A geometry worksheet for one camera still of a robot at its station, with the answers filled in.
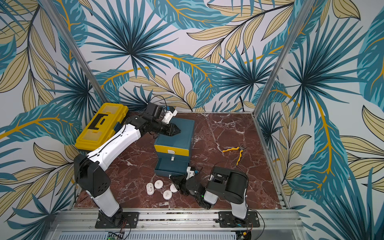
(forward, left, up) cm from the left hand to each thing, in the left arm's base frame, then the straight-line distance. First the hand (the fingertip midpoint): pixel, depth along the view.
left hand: (178, 133), depth 79 cm
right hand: (-18, +5, -17) cm, 25 cm away
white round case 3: (-25, +5, -21) cm, 33 cm away
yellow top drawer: (-9, +3, -3) cm, 10 cm away
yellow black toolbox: (+9, +46, -6) cm, 48 cm away
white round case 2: (-22, +2, -20) cm, 30 cm away
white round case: (-20, +11, -21) cm, 31 cm away
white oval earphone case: (-22, +15, -21) cm, 34 cm away
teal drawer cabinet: (-3, -3, -2) cm, 5 cm away
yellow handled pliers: (+4, -40, -21) cm, 45 cm away
